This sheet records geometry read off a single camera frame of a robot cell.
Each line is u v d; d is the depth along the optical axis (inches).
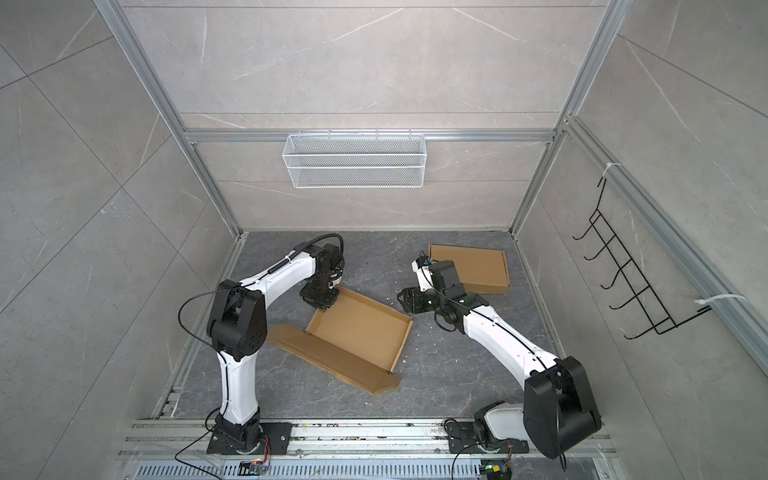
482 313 22.1
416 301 29.1
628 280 26.3
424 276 30.6
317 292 31.5
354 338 35.9
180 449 24.1
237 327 20.8
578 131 32.4
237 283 21.8
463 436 28.8
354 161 39.9
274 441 28.8
